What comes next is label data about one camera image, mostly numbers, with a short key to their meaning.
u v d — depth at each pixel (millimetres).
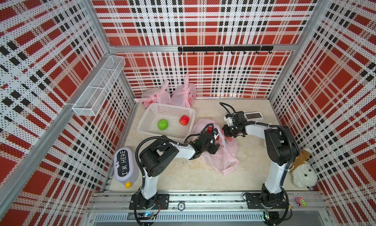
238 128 763
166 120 1041
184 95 1080
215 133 821
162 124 985
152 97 1076
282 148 519
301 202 711
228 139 874
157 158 493
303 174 757
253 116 1050
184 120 998
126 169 764
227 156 799
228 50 926
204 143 722
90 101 927
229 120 934
